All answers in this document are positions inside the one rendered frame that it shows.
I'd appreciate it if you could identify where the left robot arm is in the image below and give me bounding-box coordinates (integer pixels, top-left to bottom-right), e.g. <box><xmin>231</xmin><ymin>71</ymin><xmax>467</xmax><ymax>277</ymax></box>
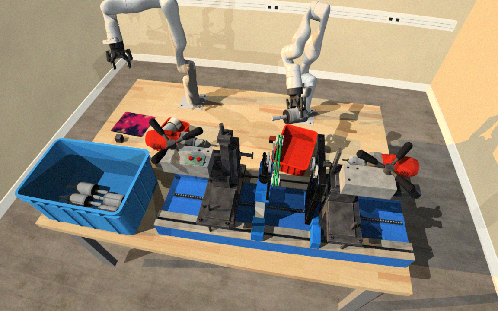
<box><xmin>281</xmin><ymin>1</ymin><xmax>330</xmax><ymax>112</ymax></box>

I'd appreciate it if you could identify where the dark red and navy mat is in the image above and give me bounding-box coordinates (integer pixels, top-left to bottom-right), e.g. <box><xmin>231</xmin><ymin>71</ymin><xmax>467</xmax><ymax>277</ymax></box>
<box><xmin>111</xmin><ymin>112</ymin><xmax>155</xmax><ymax>137</ymax></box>

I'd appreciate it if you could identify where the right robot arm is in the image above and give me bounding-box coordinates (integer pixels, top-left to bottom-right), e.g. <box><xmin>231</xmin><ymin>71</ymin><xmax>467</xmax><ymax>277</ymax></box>
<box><xmin>100</xmin><ymin>0</ymin><xmax>200</xmax><ymax>105</ymax></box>

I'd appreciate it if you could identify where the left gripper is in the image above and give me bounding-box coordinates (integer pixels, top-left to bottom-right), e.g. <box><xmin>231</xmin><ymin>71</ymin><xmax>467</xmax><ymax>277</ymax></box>
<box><xmin>286</xmin><ymin>87</ymin><xmax>306</xmax><ymax>120</ymax></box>

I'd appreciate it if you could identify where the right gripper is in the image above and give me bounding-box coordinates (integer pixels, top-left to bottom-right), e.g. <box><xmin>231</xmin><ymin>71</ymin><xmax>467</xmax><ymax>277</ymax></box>
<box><xmin>106</xmin><ymin>41</ymin><xmax>133</xmax><ymax>70</ymax></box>

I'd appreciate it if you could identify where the blue plastic crate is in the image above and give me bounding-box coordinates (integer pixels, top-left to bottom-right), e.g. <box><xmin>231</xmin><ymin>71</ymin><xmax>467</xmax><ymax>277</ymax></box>
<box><xmin>15</xmin><ymin>138</ymin><xmax>158</xmax><ymax>235</ymax></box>

